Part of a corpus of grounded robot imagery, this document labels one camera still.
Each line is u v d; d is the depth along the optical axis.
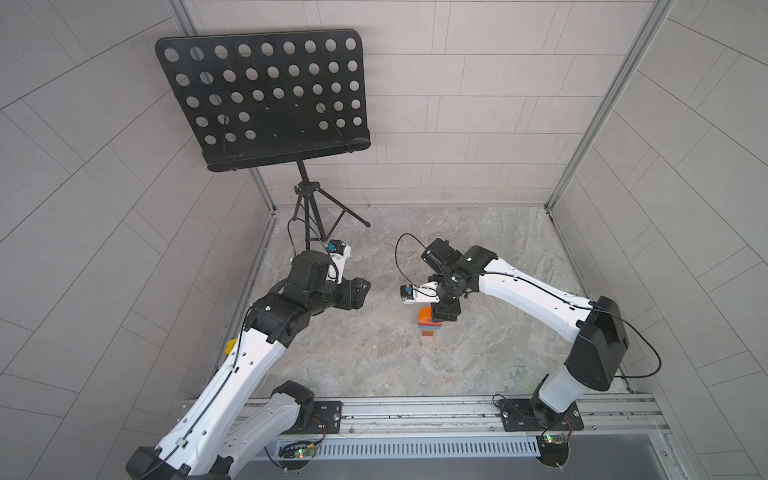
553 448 0.68
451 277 0.56
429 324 0.77
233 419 0.41
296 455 0.65
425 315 0.77
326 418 0.71
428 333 0.84
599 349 0.43
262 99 0.62
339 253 0.61
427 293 0.66
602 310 0.44
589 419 0.72
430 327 0.85
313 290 0.52
